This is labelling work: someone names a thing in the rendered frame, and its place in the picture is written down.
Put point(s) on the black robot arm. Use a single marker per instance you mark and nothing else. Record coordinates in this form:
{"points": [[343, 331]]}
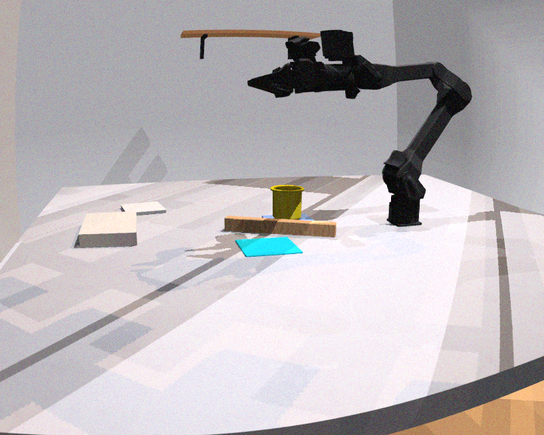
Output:
{"points": [[403, 169]]}

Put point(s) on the tan wooden bar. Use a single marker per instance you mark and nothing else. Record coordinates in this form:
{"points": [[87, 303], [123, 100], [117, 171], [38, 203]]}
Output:
{"points": [[280, 226]]}

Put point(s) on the yellow cup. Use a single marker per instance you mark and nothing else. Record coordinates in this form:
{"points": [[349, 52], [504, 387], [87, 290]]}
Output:
{"points": [[287, 201]]}

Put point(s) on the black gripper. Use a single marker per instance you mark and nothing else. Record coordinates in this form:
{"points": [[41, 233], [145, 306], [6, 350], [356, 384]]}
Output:
{"points": [[304, 77]]}

